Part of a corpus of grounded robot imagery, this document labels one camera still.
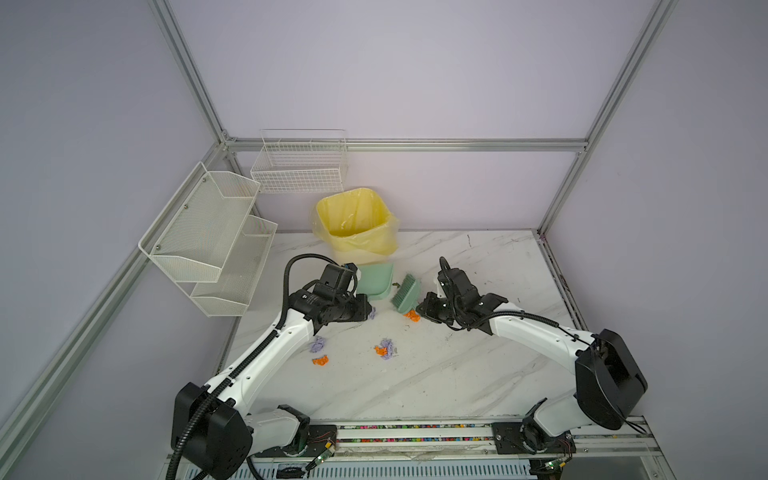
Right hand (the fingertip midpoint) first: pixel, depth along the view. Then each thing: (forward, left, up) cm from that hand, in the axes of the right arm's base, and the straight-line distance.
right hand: (413, 309), depth 84 cm
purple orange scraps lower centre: (-7, +8, -12) cm, 16 cm away
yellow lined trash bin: (+36, +20, 0) cm, 41 cm away
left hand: (-3, +13, +4) cm, 14 cm away
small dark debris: (+17, +5, -12) cm, 22 cm away
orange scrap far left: (-11, +27, -11) cm, 31 cm away
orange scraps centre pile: (0, 0, -4) cm, 4 cm away
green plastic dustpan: (+9, +11, +1) cm, 14 cm away
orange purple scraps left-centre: (+5, +12, -11) cm, 17 cm away
